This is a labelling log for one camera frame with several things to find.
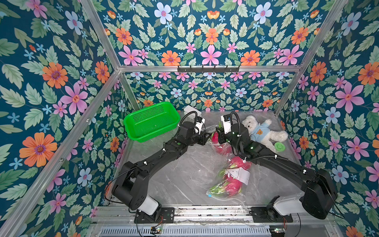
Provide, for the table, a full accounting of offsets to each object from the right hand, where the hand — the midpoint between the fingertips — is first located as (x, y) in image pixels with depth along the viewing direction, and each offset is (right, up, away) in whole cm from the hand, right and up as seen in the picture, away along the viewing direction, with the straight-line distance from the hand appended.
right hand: (221, 125), depth 79 cm
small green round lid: (+40, -14, +14) cm, 45 cm away
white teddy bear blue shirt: (+30, -5, +19) cm, 36 cm away
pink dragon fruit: (-4, -6, -3) cm, 8 cm away
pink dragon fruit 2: (+2, -13, -1) cm, 13 cm away
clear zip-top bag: (+9, -39, -2) cm, 40 cm away
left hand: (-5, -5, +2) cm, 7 cm away
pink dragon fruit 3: (+10, -23, -2) cm, 25 cm away
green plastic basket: (-53, +2, +35) cm, 63 cm away
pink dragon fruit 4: (+1, -30, -6) cm, 31 cm away
